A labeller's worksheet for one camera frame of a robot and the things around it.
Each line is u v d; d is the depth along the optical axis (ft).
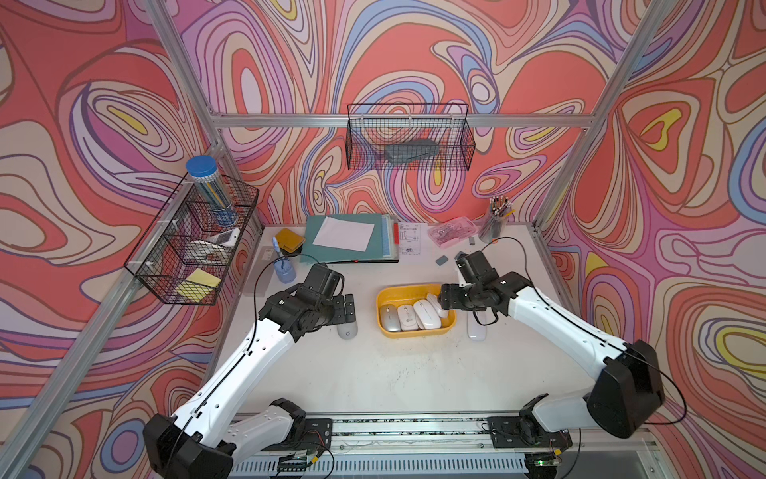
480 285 2.05
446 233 3.86
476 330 2.99
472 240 3.77
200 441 1.23
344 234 3.77
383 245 3.65
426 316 2.90
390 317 2.99
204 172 2.31
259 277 3.49
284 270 3.16
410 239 3.81
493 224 3.56
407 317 2.98
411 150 2.90
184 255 2.43
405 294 3.22
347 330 2.93
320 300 1.81
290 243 3.54
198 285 2.07
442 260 3.63
